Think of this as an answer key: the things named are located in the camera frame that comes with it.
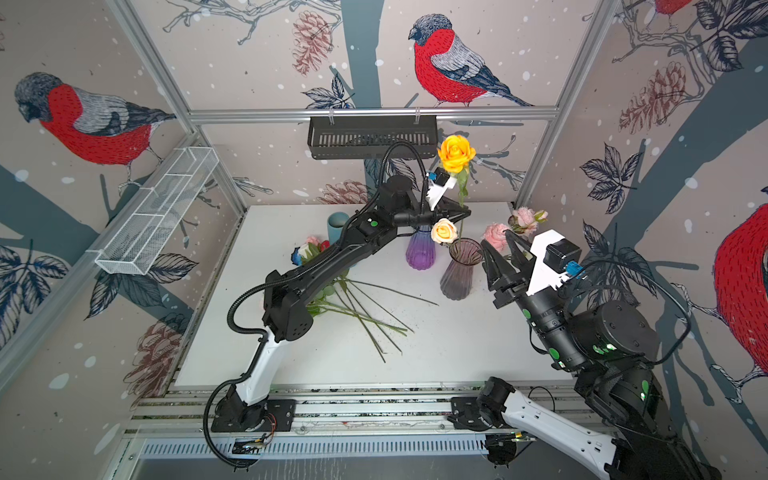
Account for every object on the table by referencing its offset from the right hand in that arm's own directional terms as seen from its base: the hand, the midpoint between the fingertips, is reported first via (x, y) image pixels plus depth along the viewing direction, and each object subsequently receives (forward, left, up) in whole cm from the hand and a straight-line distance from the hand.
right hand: (486, 241), depth 47 cm
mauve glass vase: (+18, -2, -42) cm, 45 cm away
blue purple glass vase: (+28, +9, -39) cm, 49 cm away
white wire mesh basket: (+22, +81, -16) cm, 85 cm away
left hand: (+19, -2, -12) cm, 23 cm away
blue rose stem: (+27, +52, -44) cm, 73 cm away
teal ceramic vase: (+31, +36, -29) cm, 56 cm away
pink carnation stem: (+21, -16, -17) cm, 32 cm away
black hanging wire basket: (+65, +28, -20) cm, 74 cm away
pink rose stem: (+33, +47, -42) cm, 70 cm away
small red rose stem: (+33, +43, -43) cm, 69 cm away
